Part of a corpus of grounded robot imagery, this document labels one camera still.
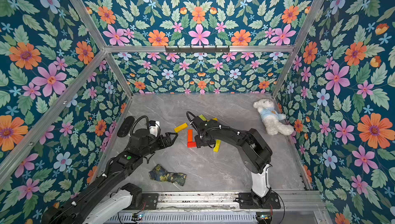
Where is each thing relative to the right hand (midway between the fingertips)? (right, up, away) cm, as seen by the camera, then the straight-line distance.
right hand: (205, 140), depth 91 cm
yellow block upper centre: (+7, +12, +16) cm, 21 cm away
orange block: (-10, +2, +8) cm, 13 cm away
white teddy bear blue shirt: (+42, +14, +5) cm, 44 cm away
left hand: (-16, +5, -13) cm, 21 cm away
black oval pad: (-54, +7, +10) cm, 55 cm away
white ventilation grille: (-10, -32, -21) cm, 39 cm away
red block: (-9, -3, +4) cm, 10 cm away
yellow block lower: (+7, -2, 0) cm, 8 cm away
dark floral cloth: (-24, -15, -11) cm, 31 cm away
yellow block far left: (-17, +7, +10) cm, 21 cm away
